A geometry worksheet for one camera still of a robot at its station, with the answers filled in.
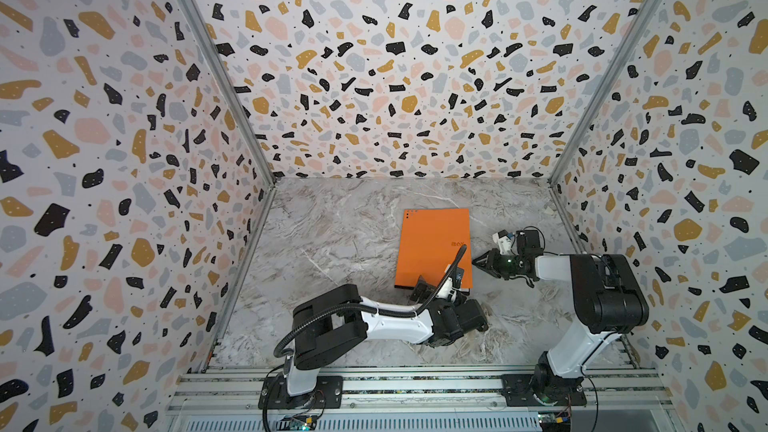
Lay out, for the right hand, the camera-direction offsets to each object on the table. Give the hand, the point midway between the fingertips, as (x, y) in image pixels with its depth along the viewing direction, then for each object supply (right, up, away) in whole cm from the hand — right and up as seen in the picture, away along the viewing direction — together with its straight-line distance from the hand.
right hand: (474, 257), depth 96 cm
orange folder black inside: (-13, +5, +8) cm, 16 cm away
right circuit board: (+14, -35, -24) cm, 45 cm away
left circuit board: (-47, -34, -26) cm, 64 cm away
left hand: (-12, -5, -12) cm, 18 cm away
